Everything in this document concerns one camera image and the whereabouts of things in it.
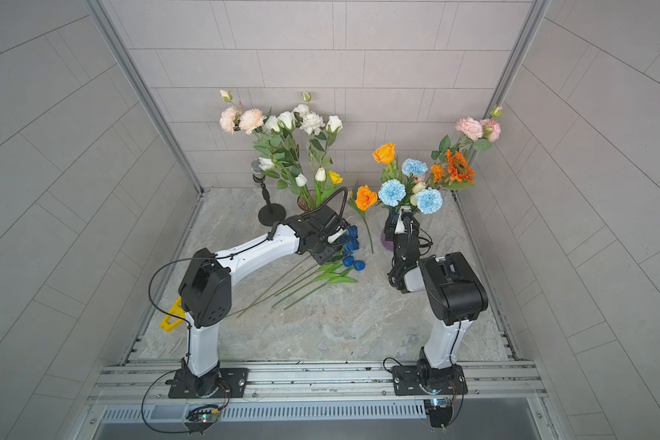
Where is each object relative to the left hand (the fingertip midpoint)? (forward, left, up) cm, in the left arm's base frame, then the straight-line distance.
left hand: (328, 246), depth 90 cm
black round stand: (+18, +23, -5) cm, 29 cm away
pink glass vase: (+10, +7, +10) cm, 16 cm away
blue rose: (-3, -7, -5) cm, 9 cm away
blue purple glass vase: (+5, -21, -5) cm, 22 cm away
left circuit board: (-45, +30, -6) cm, 55 cm away
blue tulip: (0, -6, -4) cm, 7 cm away
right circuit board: (-44, -30, -8) cm, 54 cm away
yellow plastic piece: (-22, +47, -7) cm, 52 cm away
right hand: (+10, -24, +8) cm, 27 cm away
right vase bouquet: (+6, -24, +22) cm, 33 cm away
